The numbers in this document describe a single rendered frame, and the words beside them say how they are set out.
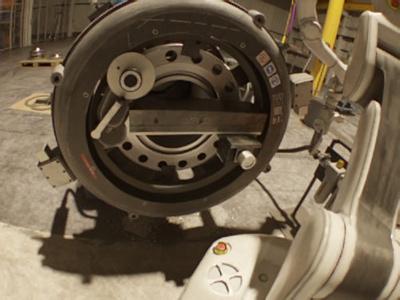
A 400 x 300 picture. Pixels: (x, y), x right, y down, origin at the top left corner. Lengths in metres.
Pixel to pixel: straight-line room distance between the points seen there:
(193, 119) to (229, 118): 0.10
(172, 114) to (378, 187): 0.48
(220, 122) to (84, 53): 0.38
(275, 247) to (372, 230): 0.38
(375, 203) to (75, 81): 0.66
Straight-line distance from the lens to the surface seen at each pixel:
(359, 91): 0.51
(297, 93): 0.75
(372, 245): 0.38
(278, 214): 1.36
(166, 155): 0.76
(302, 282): 0.34
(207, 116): 0.55
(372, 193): 0.42
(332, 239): 0.33
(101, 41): 0.50
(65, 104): 0.55
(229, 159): 0.59
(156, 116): 0.52
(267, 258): 0.73
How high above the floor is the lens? 0.87
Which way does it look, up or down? 31 degrees down
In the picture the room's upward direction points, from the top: 12 degrees clockwise
